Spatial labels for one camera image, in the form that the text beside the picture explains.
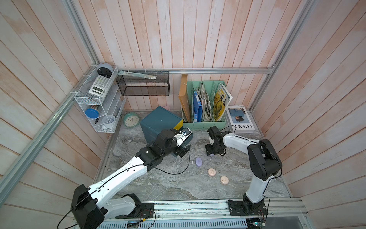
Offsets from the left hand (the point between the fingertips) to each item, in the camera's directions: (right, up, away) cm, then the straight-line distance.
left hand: (182, 139), depth 75 cm
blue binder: (+11, +19, +20) cm, 29 cm away
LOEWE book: (+45, +11, +33) cm, 57 cm away
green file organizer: (+22, +37, +31) cm, 53 cm away
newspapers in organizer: (+17, +21, +21) cm, 34 cm away
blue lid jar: (-50, +14, +2) cm, 52 cm away
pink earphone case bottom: (+25, -25, +7) cm, 36 cm away
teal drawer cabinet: (-15, +11, +12) cm, 22 cm away
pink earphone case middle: (+18, -21, +11) cm, 30 cm away
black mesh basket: (-39, +37, +32) cm, 62 cm away
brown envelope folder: (+1, +25, +14) cm, 28 cm away
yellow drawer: (-2, +7, +11) cm, 13 cm away
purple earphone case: (+10, -16, +14) cm, 23 cm away
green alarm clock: (-38, +11, +29) cm, 49 cm away
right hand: (+20, -11, +22) cm, 31 cm away
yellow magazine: (+29, +27, +26) cm, 48 cm away
